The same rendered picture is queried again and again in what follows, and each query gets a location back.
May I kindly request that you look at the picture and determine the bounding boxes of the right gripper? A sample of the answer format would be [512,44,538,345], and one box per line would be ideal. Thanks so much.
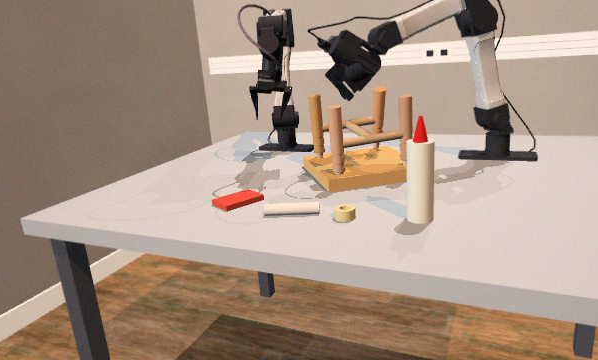
[249,60,292,122]

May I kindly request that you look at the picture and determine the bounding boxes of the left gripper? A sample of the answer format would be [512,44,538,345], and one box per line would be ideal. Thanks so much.
[325,63,376,101]

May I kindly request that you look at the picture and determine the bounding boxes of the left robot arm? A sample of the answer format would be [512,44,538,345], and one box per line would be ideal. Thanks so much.
[317,0,538,161]

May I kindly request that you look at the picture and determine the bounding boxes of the white cylinder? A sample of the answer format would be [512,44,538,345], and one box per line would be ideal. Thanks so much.
[264,202,320,215]

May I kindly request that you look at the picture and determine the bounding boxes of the tan wooden stool legs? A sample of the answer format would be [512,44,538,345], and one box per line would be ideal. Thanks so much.
[309,87,413,175]

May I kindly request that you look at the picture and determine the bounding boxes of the red rectangular block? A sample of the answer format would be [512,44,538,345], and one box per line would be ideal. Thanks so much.
[212,189,264,211]

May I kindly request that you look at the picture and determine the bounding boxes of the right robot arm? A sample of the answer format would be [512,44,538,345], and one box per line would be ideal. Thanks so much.
[256,9,314,152]

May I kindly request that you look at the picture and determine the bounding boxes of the tan roll of masking tape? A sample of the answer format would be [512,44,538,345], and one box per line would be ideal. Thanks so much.
[334,204,356,222]

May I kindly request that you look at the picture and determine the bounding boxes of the cream bottle with red cone cap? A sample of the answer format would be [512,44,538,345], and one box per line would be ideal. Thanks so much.
[406,116,435,224]

